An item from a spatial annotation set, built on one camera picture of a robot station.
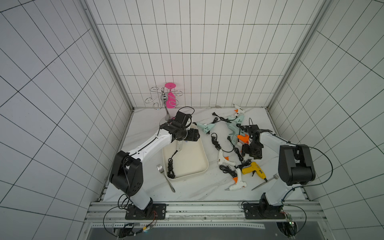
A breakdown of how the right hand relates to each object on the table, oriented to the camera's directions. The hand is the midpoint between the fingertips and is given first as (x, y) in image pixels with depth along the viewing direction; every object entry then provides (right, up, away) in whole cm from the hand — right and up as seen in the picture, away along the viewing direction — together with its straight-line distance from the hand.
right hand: (243, 154), depth 93 cm
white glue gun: (-14, -3, -4) cm, 15 cm away
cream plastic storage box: (-34, -3, -3) cm, 34 cm away
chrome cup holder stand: (-53, +36, -6) cm, 64 cm away
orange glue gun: (+2, +9, +1) cm, 10 cm away
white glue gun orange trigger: (-7, -14, -13) cm, 20 cm away
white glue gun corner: (+4, +29, +24) cm, 38 cm away
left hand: (-33, +11, -8) cm, 36 cm away
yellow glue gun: (+3, -6, -8) cm, 10 cm away
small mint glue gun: (-23, +16, +10) cm, 30 cm away
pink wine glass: (-46, +35, -6) cm, 58 cm away
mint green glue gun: (-3, +15, +10) cm, 18 cm away
